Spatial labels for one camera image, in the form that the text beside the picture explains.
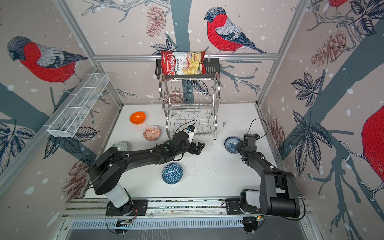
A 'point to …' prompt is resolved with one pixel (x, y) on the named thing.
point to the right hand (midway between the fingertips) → (239, 146)
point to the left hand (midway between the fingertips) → (199, 142)
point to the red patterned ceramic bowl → (152, 133)
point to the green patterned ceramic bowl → (121, 146)
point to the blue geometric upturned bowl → (172, 173)
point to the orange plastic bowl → (137, 117)
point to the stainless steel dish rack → (193, 101)
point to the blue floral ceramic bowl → (230, 144)
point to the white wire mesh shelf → (78, 104)
